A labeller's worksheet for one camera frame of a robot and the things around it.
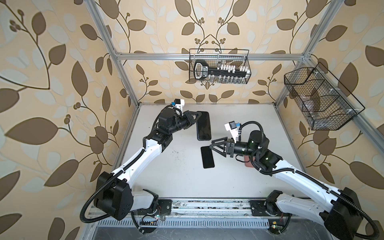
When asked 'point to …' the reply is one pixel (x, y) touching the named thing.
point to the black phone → (207, 157)
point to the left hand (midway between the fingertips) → (203, 113)
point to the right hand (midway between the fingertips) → (212, 146)
